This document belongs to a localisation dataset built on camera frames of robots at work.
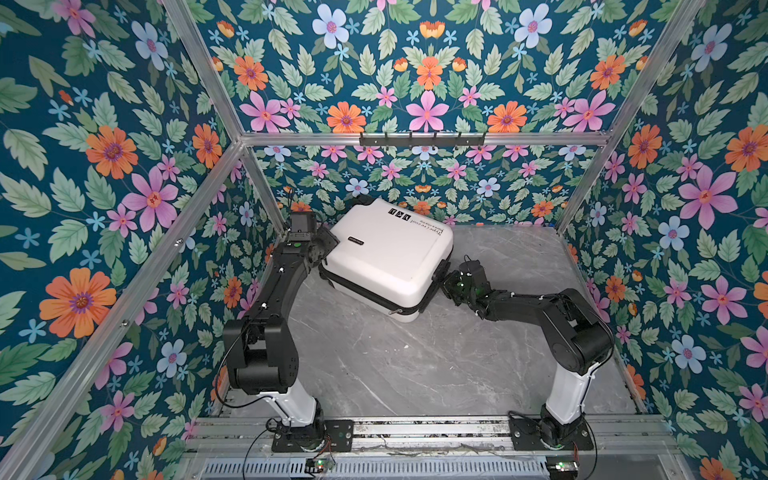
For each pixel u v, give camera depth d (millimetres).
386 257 847
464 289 821
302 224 670
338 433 737
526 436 730
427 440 736
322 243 794
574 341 499
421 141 932
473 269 747
